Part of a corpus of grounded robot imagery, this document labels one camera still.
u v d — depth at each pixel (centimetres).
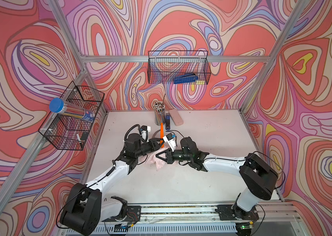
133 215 72
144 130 73
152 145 71
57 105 62
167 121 111
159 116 104
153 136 102
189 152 65
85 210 40
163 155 74
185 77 90
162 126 109
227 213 74
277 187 87
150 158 77
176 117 112
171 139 72
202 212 75
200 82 84
